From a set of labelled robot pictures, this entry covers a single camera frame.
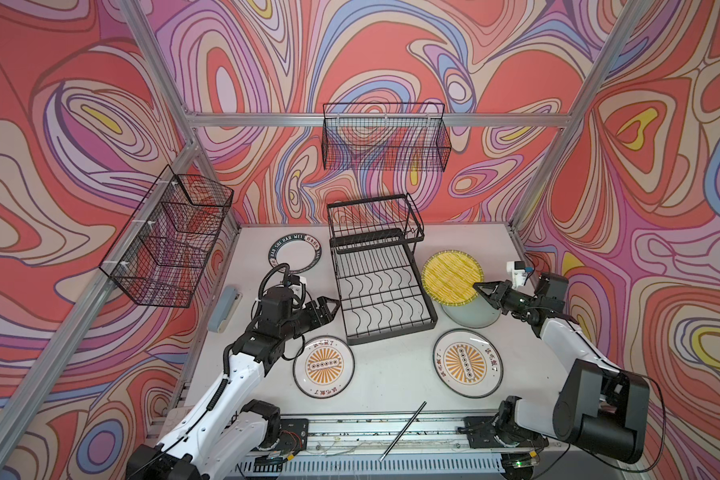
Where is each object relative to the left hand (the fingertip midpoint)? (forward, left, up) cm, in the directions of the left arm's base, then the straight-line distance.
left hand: (336, 305), depth 78 cm
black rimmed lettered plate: (+34, +18, -17) cm, 41 cm away
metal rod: (-26, -18, -17) cm, 36 cm away
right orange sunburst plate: (-10, -37, -16) cm, 42 cm away
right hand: (+6, -39, -2) cm, 40 cm away
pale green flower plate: (+6, -44, -16) cm, 47 cm away
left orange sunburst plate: (-10, +4, -16) cm, 20 cm away
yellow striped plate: (+11, -33, -3) cm, 35 cm away
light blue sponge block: (+6, +36, -12) cm, 38 cm away
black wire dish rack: (+15, -14, -14) cm, 25 cm away
